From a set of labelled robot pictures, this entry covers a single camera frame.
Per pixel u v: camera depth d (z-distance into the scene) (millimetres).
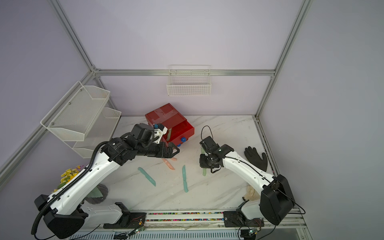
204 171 799
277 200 410
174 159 957
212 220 748
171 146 601
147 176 889
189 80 1048
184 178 882
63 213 387
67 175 621
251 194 818
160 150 593
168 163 946
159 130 623
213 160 573
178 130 839
